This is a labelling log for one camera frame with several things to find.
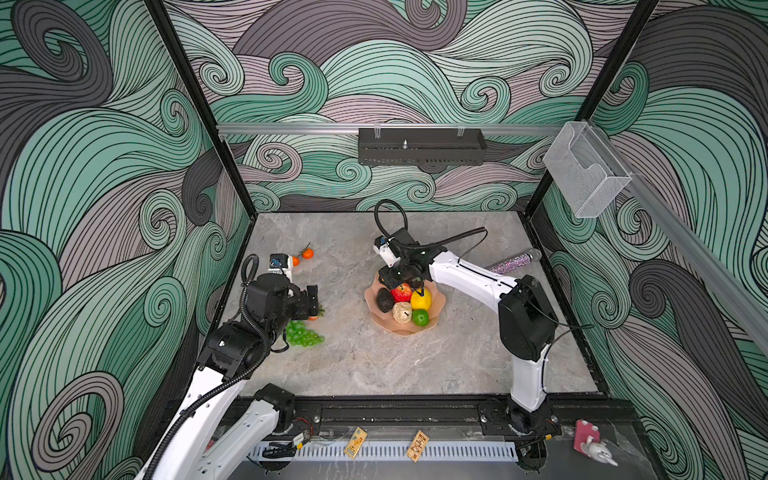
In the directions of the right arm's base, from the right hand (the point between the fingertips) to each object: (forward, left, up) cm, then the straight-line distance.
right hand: (387, 274), depth 90 cm
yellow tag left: (-42, +7, -7) cm, 44 cm away
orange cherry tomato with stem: (+14, +29, -8) cm, 33 cm away
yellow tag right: (-43, -7, -7) cm, 44 cm away
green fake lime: (-13, -9, -1) cm, 16 cm away
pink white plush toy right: (-41, -46, -5) cm, 62 cm away
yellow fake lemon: (-7, -10, -5) cm, 13 cm away
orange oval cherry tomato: (+10, +32, -8) cm, 35 cm away
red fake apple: (-5, -5, -3) cm, 7 cm away
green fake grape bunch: (-17, +26, -7) cm, 32 cm away
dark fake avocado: (-7, +1, -3) cm, 8 cm away
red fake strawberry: (-23, +15, +19) cm, 34 cm away
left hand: (-13, +21, +16) cm, 30 cm away
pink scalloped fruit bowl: (-12, 0, -6) cm, 13 cm away
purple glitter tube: (+13, -51, -7) cm, 53 cm away
